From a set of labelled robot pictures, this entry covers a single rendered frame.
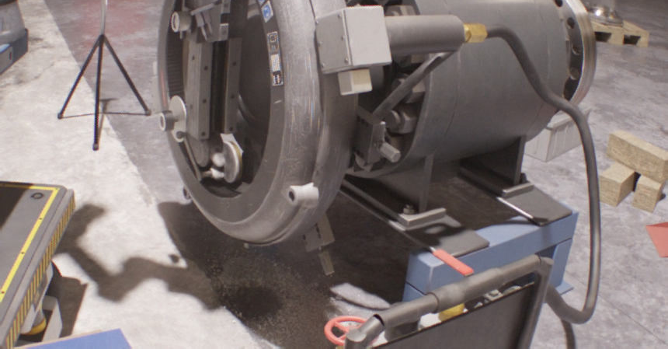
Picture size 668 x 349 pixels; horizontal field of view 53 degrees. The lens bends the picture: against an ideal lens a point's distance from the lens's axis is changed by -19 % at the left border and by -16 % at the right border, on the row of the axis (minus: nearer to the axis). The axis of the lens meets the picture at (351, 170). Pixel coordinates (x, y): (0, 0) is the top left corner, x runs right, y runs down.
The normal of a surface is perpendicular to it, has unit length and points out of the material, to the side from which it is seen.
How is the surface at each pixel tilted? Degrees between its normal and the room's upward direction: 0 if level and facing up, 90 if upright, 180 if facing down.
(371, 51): 68
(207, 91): 89
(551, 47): 74
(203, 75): 89
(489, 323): 90
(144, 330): 0
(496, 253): 90
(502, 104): 100
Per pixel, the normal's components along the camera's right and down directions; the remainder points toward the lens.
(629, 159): -0.79, 0.18
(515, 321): 0.58, 0.36
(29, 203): 0.08, -0.91
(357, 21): 0.58, -0.01
